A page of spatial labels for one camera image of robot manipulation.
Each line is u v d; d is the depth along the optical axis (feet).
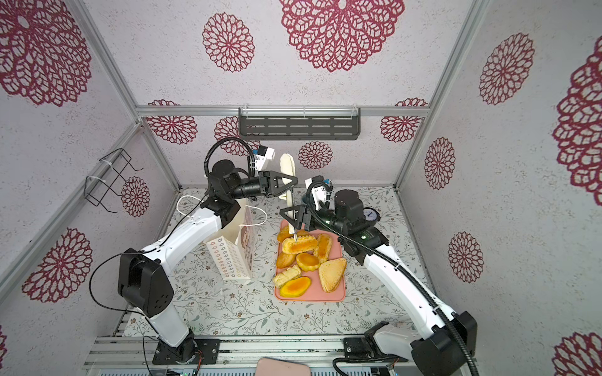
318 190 1.99
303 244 2.94
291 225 2.10
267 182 2.02
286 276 2.78
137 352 2.46
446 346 1.23
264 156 2.13
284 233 3.18
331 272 2.87
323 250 3.07
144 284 1.48
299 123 3.11
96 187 2.39
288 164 2.15
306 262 2.87
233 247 2.39
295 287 2.74
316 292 2.79
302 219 1.92
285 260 2.95
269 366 2.30
